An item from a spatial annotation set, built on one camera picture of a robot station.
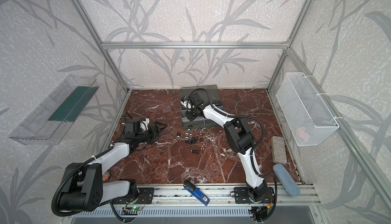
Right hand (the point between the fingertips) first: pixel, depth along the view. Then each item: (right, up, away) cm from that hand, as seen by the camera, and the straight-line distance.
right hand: (189, 109), depth 99 cm
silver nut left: (-6, -18, -5) cm, 19 cm away
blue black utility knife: (+3, -36, -27) cm, 45 cm away
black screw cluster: (+2, -19, -7) cm, 20 cm away
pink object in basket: (+58, -11, -25) cm, 64 cm away
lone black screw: (+6, -25, -10) cm, 27 cm away
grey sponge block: (+53, -23, -12) cm, 59 cm away
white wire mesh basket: (+53, -3, -38) cm, 65 cm away
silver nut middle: (-1, -18, -5) cm, 19 cm away
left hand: (-12, -9, -12) cm, 19 cm away
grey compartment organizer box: (+14, +2, -32) cm, 35 cm away
